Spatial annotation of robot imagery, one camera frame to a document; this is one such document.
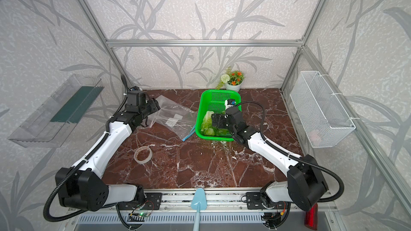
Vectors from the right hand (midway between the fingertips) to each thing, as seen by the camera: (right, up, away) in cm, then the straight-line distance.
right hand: (217, 115), depth 83 cm
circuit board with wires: (-35, -40, -13) cm, 55 cm away
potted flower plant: (+11, +22, +25) cm, 35 cm away
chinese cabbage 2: (-6, -4, +8) cm, 11 cm away
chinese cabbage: (0, -10, +7) cm, 13 cm away
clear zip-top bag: (-25, -4, +15) cm, 30 cm away
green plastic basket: (-2, +8, +20) cm, 21 cm away
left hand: (-33, +6, -1) cm, 34 cm away
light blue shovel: (-9, -40, -11) cm, 42 cm away
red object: (+40, -42, -17) cm, 60 cm away
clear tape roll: (-42, -23, +5) cm, 48 cm away
